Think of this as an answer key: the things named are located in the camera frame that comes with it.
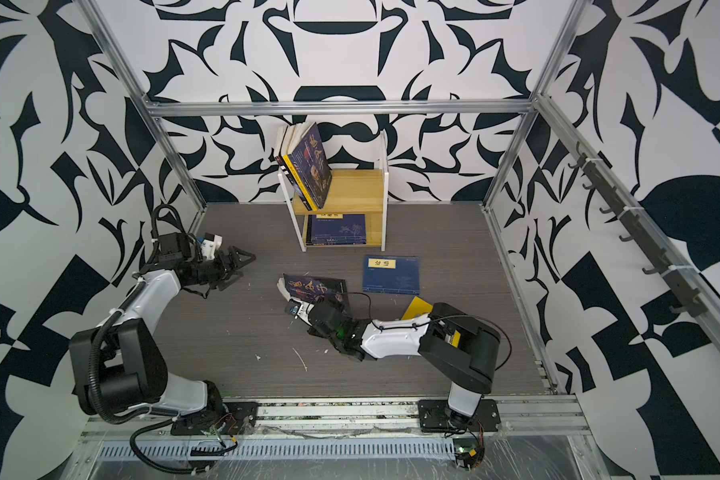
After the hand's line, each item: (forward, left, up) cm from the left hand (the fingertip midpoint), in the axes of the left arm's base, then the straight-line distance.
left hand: (249, 261), depth 85 cm
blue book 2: (+17, -28, -7) cm, 33 cm away
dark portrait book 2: (-4, -16, -10) cm, 19 cm away
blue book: (+22, -21, -6) cm, 31 cm away
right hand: (-9, -19, -6) cm, 22 cm away
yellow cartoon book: (+20, -17, +18) cm, 32 cm away
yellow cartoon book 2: (-8, -49, -14) cm, 51 cm away
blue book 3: (+3, -42, -14) cm, 44 cm away
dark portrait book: (+19, -18, +17) cm, 31 cm away
